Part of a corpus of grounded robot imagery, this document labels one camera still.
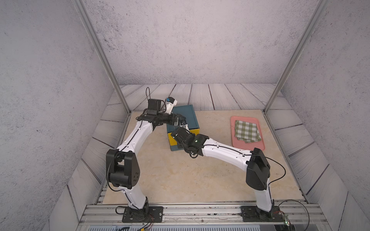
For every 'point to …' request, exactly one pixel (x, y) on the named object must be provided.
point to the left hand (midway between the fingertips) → (183, 117)
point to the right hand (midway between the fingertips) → (182, 138)
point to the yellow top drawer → (173, 142)
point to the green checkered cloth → (247, 132)
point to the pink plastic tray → (242, 145)
